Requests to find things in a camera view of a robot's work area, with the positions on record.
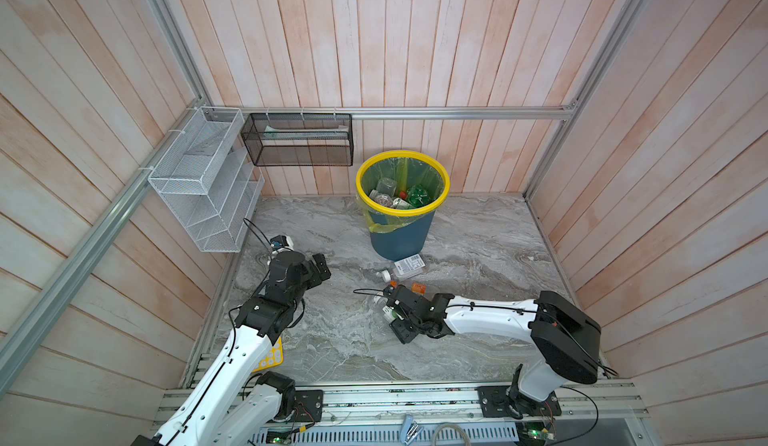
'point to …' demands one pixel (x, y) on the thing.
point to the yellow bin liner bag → (406, 172)
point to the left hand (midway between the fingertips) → (311, 268)
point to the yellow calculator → (274, 358)
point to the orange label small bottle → (418, 288)
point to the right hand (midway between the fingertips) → (401, 322)
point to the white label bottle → (399, 203)
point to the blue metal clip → (410, 430)
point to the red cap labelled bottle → (403, 194)
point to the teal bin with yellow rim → (398, 192)
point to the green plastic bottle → (417, 196)
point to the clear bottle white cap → (386, 186)
